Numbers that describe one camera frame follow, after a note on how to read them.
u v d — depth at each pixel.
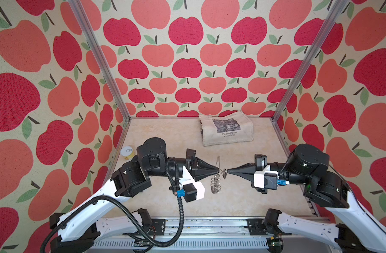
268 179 0.33
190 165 0.42
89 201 0.38
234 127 1.05
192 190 0.35
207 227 0.76
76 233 0.37
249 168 0.42
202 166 0.46
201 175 0.43
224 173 0.46
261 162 0.41
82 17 0.72
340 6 0.69
